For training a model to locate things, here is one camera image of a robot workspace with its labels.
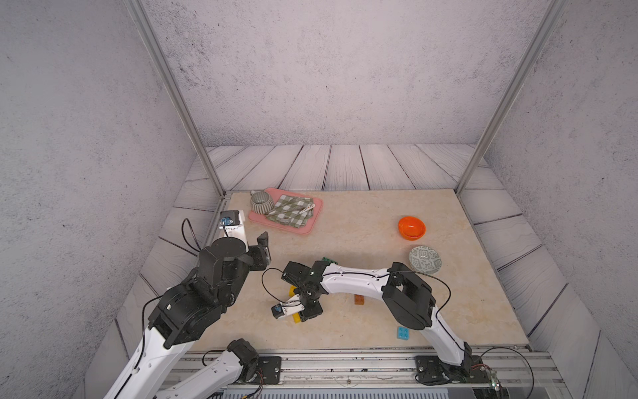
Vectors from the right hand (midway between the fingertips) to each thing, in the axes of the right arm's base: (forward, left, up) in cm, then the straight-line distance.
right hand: (302, 310), depth 85 cm
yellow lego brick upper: (+2, +3, +10) cm, 11 cm away
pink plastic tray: (+37, -1, -1) cm, 37 cm away
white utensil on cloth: (+45, 0, +2) cm, 45 cm away
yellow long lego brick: (-5, 0, +9) cm, 11 cm away
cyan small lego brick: (-7, -33, 0) cm, 33 cm away
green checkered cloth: (+43, +7, +2) cm, 43 cm away
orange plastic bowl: (+34, -43, +1) cm, 55 cm away
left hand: (+6, +7, +35) cm, 36 cm away
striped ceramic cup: (+43, +20, +8) cm, 48 cm away
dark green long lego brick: (+19, -9, +1) cm, 21 cm away
